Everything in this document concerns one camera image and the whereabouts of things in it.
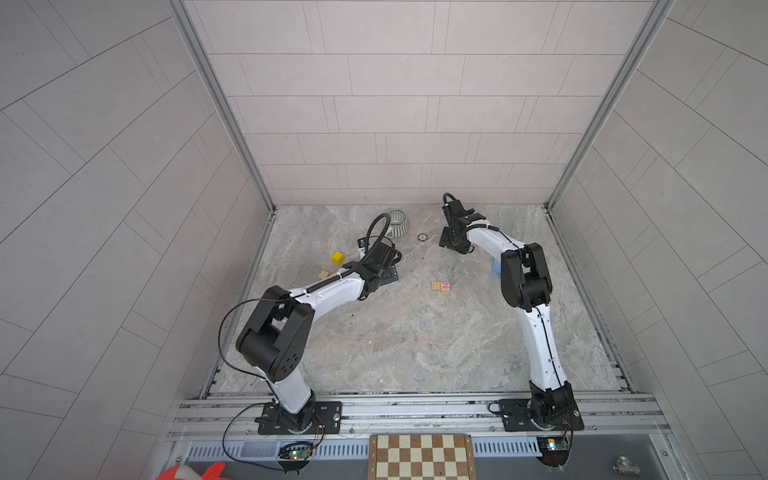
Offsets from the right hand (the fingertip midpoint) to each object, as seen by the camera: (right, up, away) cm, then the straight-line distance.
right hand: (445, 242), depth 108 cm
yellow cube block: (-38, -5, -9) cm, 39 cm away
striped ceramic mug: (-17, +7, -6) cm, 19 cm away
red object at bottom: (-61, -45, -48) cm, 89 cm away
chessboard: (-12, -45, -44) cm, 64 cm away
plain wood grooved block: (-5, -13, -14) cm, 20 cm away
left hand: (-20, -7, -16) cm, 27 cm away
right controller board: (+19, -46, -40) cm, 64 cm away
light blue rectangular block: (+4, -3, -44) cm, 44 cm away
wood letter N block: (-2, -13, -14) cm, 20 cm away
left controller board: (-40, -45, -43) cm, 74 cm away
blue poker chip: (-9, +2, 0) cm, 9 cm away
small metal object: (+31, -46, -45) cm, 72 cm away
